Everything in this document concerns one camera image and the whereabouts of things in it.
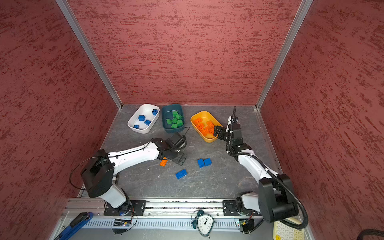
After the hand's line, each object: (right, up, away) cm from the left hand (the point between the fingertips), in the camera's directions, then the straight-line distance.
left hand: (176, 158), depth 86 cm
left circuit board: (-26, -29, -14) cm, 41 cm away
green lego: (-6, +28, +28) cm, 40 cm away
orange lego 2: (+22, +19, +21) cm, 36 cm away
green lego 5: (-1, +20, +21) cm, 29 cm away
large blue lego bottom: (+3, -9, -3) cm, 10 cm away
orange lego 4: (+22, +14, +18) cm, 32 cm away
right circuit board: (+36, -29, -15) cm, 49 cm away
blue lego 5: (+19, -4, +6) cm, 20 cm away
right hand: (+25, +16, +2) cm, 30 cm away
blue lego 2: (-21, +28, +26) cm, 44 cm away
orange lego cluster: (+14, +18, +21) cm, 31 cm away
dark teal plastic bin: (-12, +28, +28) cm, 41 cm away
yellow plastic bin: (+17, +20, +23) cm, 35 cm away
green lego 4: (-5, +22, +24) cm, 33 cm away
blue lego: (-30, +24, +24) cm, 45 cm away
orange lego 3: (+18, +14, +17) cm, 29 cm away
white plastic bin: (-28, +30, +28) cm, 50 cm away
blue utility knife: (-44, -26, -19) cm, 54 cm away
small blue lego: (-32, +18, +20) cm, 42 cm away
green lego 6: (-5, +18, +20) cm, 27 cm away
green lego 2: (-2, +25, +25) cm, 36 cm away
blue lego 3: (-25, +21, +22) cm, 39 cm away
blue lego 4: (+14, -4, +3) cm, 15 cm away
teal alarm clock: (+15, -25, -19) cm, 35 cm away
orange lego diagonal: (-8, -3, +4) cm, 10 cm away
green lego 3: (-9, +21, +23) cm, 33 cm away
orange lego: (+13, +21, +24) cm, 35 cm away
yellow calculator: (+52, -29, -19) cm, 62 cm away
